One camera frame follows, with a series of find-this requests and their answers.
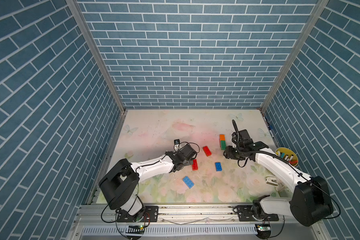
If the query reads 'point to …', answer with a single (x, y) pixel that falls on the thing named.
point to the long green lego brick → (223, 144)
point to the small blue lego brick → (218, 167)
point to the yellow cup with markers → (288, 155)
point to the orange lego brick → (222, 137)
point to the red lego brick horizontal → (207, 151)
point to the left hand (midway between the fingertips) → (187, 160)
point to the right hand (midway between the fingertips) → (228, 154)
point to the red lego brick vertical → (195, 165)
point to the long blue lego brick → (188, 182)
